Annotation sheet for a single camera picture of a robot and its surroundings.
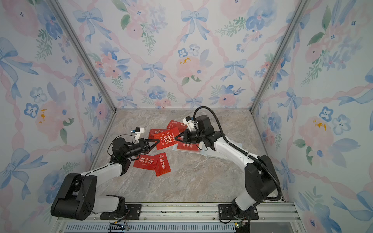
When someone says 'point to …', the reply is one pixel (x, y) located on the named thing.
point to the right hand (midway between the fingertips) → (176, 138)
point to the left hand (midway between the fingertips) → (160, 142)
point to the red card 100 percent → (161, 164)
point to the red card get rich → (167, 138)
